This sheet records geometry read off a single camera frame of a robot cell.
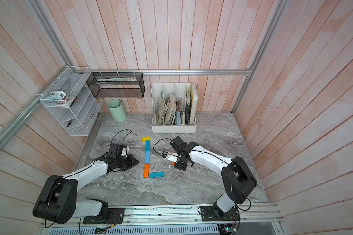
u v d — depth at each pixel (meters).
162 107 0.97
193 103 0.95
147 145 1.01
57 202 0.42
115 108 1.04
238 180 0.44
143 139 1.04
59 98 0.68
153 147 1.00
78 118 0.78
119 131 0.73
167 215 0.75
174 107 1.00
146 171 0.89
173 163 0.78
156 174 0.88
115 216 0.73
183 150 0.63
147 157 0.94
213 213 0.66
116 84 1.04
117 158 0.70
